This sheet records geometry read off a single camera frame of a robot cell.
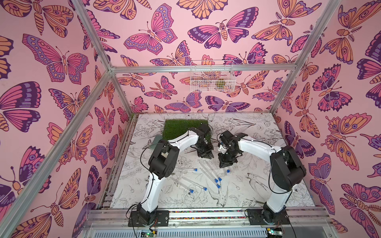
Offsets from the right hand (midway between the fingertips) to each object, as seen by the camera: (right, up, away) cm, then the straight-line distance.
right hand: (221, 164), depth 88 cm
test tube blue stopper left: (-16, -3, +1) cm, 16 cm away
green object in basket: (+1, +50, +6) cm, 50 cm away
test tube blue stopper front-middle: (-10, -12, -5) cm, 17 cm away
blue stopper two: (+5, -4, +1) cm, 6 cm away
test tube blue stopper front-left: (-23, -11, -3) cm, 25 cm away
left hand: (-2, +4, +3) cm, 6 cm away
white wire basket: (-4, +56, +6) cm, 56 cm away
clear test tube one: (-3, -6, +1) cm, 6 cm away
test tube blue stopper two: (-3, -11, -4) cm, 12 cm away
